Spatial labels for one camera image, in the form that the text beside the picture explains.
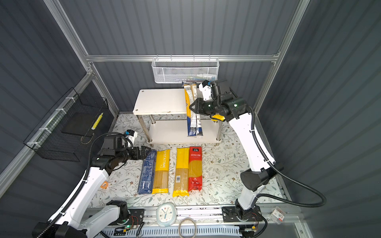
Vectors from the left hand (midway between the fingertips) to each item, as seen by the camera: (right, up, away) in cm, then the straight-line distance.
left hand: (143, 148), depth 79 cm
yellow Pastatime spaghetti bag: (+9, -16, +7) cm, 19 cm away
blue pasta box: (+1, -17, +5) cm, 17 cm away
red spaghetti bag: (+28, -14, +9) cm, 33 cm away
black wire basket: (-35, +15, -4) cm, 38 cm away
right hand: (+27, +21, -12) cm, 36 cm away
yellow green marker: (-24, +15, -1) cm, 29 cm away
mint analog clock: (+14, -31, -7) cm, 35 cm away
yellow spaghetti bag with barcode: (+21, -22, +1) cm, 30 cm away
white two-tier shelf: (+4, +25, +1) cm, 25 cm away
